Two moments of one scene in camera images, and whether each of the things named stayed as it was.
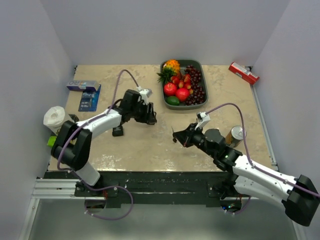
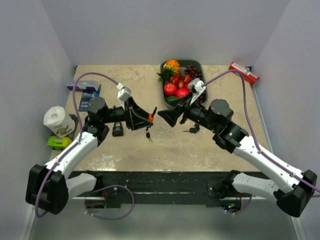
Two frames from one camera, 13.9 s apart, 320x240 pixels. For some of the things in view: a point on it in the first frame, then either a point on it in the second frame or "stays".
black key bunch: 174,139 to 148,135
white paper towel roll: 53,118 stays
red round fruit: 182,94 stays
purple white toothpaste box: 82,85 stays
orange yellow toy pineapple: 171,68 stays
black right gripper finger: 183,137 to 170,116
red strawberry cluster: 185,83 stays
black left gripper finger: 152,114 to 137,109
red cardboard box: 243,72 stays
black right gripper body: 196,137 to 194,111
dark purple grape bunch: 198,93 stays
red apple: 170,89 stays
